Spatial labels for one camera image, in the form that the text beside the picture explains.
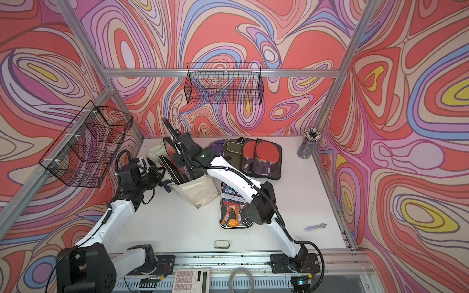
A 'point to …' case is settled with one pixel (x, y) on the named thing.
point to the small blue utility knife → (310, 227)
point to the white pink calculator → (192, 280)
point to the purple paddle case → (217, 146)
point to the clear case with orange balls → (233, 213)
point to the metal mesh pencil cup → (311, 135)
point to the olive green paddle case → (232, 151)
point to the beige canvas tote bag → (199, 190)
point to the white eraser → (221, 244)
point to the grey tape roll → (240, 270)
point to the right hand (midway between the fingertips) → (181, 158)
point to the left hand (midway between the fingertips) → (168, 168)
